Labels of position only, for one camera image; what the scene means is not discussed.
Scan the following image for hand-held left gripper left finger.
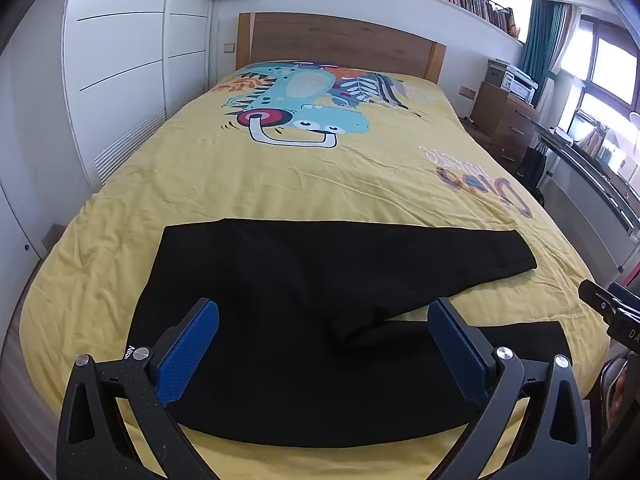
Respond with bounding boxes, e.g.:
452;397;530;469
56;297;221;480

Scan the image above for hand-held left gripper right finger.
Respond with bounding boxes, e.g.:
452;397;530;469
427;297;586;480

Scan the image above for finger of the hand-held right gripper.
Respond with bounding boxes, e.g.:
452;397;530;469
578;280;640;321

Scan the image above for black pants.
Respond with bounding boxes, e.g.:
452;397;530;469
127;217;571;448

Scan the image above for long dark desk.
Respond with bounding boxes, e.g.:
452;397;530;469
532;122;640;271

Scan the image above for black bag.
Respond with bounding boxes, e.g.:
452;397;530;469
515;142;551;186

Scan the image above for wooden dresser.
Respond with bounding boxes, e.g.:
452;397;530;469
470;81;543;166

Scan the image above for yellow printed blanket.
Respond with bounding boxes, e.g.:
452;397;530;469
20;60;611;480

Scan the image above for window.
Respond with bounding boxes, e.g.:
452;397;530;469
555;15;640;161

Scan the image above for white printer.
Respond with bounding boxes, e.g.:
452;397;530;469
501;71;540;106

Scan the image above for teal curtain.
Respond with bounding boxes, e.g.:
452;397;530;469
517;0;581;108

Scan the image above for white wardrobe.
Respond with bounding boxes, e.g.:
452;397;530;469
0;0;216;271

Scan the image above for wooden headboard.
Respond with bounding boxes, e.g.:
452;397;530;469
236;12;447;83

